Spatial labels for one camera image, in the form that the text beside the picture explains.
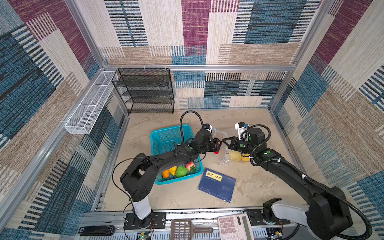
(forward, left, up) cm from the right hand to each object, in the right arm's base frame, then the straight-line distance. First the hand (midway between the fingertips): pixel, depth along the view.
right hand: (222, 142), depth 80 cm
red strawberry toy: (-3, +3, -6) cm, 7 cm away
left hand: (+3, +1, -3) cm, 4 cm away
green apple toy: (-10, +23, -12) cm, 28 cm away
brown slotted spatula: (-36, +22, -18) cm, 46 cm away
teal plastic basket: (+13, +36, -15) cm, 41 cm away
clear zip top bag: (-1, -1, -10) cm, 10 cm away
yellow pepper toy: (-9, +27, -14) cm, 32 cm away
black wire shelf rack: (+46, +49, 0) cm, 67 cm away
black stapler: (-36, +58, -13) cm, 69 cm away
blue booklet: (-16, +3, -18) cm, 24 cm away
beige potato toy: (-3, -8, -11) cm, 14 cm away
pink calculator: (-36, -2, -16) cm, 40 cm away
